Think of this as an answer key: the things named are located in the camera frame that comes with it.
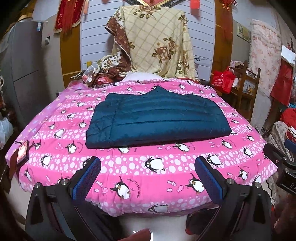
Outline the cream floral quilt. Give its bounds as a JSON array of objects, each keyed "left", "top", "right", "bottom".
[{"left": 105, "top": 6, "right": 195, "bottom": 79}]

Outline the red hanging cloth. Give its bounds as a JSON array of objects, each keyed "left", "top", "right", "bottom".
[{"left": 270, "top": 60, "right": 293, "bottom": 106}]

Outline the pink floral curtain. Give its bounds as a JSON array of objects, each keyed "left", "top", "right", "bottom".
[{"left": 248, "top": 19, "right": 281, "bottom": 96}]

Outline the red wall banner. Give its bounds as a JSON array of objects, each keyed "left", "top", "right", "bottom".
[{"left": 54, "top": 0, "right": 85, "bottom": 35}]

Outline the smartphone with red case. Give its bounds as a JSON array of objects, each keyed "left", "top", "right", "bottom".
[{"left": 16, "top": 141, "right": 29, "bottom": 166}]

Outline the pink penguin blanket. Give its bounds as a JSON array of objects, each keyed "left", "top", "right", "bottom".
[{"left": 5, "top": 78, "right": 276, "bottom": 216}]

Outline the brown floral cloth pile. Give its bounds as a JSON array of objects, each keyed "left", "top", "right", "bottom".
[{"left": 82, "top": 55, "right": 132, "bottom": 88}]

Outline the red shopping bag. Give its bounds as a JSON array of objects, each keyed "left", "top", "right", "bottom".
[{"left": 210, "top": 66, "right": 236, "bottom": 94}]

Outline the dark blue puffer jacket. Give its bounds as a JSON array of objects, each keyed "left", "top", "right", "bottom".
[{"left": 85, "top": 86, "right": 232, "bottom": 149}]

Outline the red round cushion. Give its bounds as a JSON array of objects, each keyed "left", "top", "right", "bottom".
[{"left": 280, "top": 108, "right": 296, "bottom": 129}]

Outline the white plastic bag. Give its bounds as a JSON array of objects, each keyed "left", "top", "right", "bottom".
[{"left": 0, "top": 118, "right": 14, "bottom": 150}]

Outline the white pillow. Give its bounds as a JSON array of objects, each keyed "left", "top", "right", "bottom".
[{"left": 123, "top": 72, "right": 162, "bottom": 81}]

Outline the wooden chair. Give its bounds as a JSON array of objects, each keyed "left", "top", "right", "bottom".
[{"left": 230, "top": 60, "right": 261, "bottom": 123}]

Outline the grey refrigerator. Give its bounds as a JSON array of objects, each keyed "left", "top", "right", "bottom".
[{"left": 1, "top": 21, "right": 50, "bottom": 128}]

